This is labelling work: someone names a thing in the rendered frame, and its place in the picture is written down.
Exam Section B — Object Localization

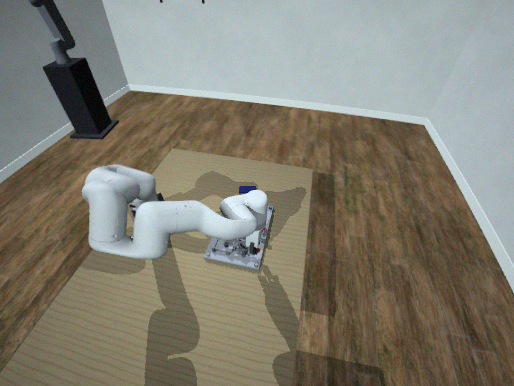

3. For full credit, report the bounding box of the blue plate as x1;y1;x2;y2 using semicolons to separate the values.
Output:
239;186;256;194

